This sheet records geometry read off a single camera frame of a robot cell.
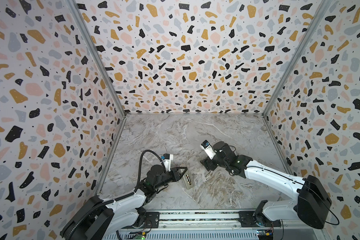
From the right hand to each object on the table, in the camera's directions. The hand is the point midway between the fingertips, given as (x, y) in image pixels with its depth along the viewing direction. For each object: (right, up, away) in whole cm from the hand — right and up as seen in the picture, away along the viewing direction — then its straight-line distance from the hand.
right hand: (203, 154), depth 81 cm
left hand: (-8, -6, -3) cm, 11 cm away
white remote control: (-8, -13, -2) cm, 15 cm away
